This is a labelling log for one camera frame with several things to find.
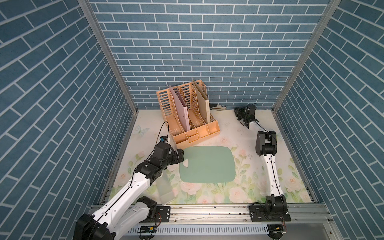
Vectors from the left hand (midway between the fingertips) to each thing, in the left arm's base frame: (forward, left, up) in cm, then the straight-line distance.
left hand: (180, 153), depth 81 cm
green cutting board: (0, -16, -15) cm, 22 cm away
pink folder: (+20, 0, +15) cm, 25 cm away
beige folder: (+25, -13, +15) cm, 32 cm away
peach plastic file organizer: (+21, -10, -6) cm, 24 cm away
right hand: (+46, -38, -9) cm, 61 cm away
